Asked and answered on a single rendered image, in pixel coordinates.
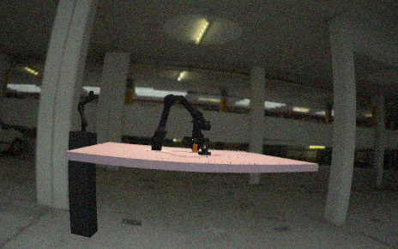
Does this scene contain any orange knob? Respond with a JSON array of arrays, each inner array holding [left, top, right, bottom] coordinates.
[[192, 144, 198, 153]]

